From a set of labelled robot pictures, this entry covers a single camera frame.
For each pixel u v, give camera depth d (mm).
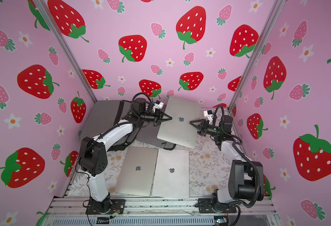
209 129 730
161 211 731
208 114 779
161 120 752
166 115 781
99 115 1074
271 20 730
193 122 763
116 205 747
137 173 854
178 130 779
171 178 848
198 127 726
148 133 750
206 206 732
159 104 799
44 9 686
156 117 726
